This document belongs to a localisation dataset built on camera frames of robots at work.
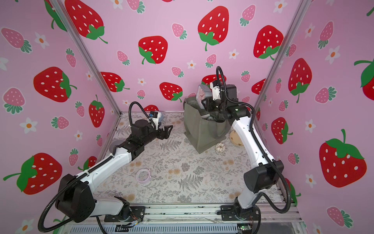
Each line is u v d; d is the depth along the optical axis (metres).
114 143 0.96
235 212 0.66
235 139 1.05
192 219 0.73
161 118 0.72
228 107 0.56
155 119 0.69
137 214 0.74
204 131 0.86
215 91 0.66
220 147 0.98
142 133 0.62
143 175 0.84
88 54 0.86
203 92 0.72
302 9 0.69
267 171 0.42
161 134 0.72
